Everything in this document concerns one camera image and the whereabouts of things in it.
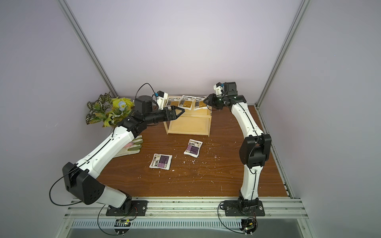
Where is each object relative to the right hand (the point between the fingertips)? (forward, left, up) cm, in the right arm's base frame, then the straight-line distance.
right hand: (206, 98), depth 86 cm
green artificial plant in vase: (-3, +64, -8) cm, 64 cm away
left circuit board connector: (-61, +42, -30) cm, 80 cm away
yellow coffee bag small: (+1, +4, -6) cm, 7 cm away
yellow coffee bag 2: (+2, +21, -5) cm, 22 cm away
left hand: (-16, +13, +6) cm, 22 cm away
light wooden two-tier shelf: (+1, +11, -25) cm, 28 cm away
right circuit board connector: (-59, -20, -30) cm, 69 cm away
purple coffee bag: (-19, +8, -27) cm, 34 cm away
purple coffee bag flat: (-29, +28, -27) cm, 48 cm away
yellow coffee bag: (+2, +13, -5) cm, 14 cm away
